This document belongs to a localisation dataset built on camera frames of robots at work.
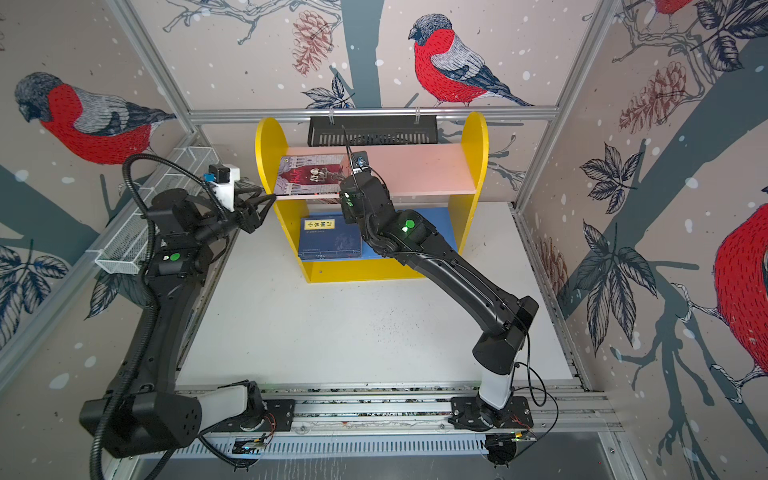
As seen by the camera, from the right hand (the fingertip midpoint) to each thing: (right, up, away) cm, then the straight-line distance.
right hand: (352, 194), depth 69 cm
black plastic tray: (-12, +24, +26) cm, 38 cm away
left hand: (-20, 0, -2) cm, 20 cm away
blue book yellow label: (-10, -11, +19) cm, 24 cm away
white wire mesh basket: (-54, -13, +1) cm, 55 cm away
